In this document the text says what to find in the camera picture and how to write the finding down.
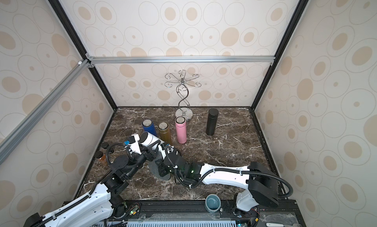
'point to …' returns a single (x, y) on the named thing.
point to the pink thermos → (181, 128)
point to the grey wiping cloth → (154, 169)
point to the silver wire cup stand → (183, 92)
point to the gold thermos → (163, 127)
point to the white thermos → (147, 138)
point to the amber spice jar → (100, 156)
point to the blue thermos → (148, 126)
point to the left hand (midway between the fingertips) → (160, 141)
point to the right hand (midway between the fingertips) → (161, 158)
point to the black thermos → (211, 121)
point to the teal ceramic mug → (212, 203)
